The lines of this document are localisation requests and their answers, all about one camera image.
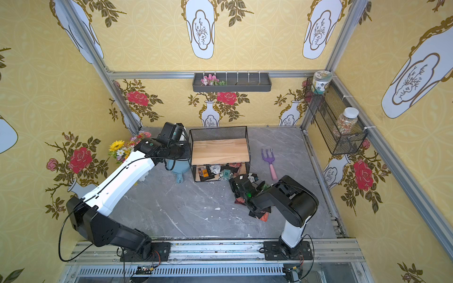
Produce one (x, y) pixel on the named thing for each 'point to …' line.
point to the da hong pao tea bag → (265, 217)
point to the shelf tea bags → (219, 173)
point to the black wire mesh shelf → (219, 153)
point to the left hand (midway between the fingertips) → (183, 149)
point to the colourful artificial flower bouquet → (121, 150)
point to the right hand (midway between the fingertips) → (231, 175)
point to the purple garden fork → (270, 160)
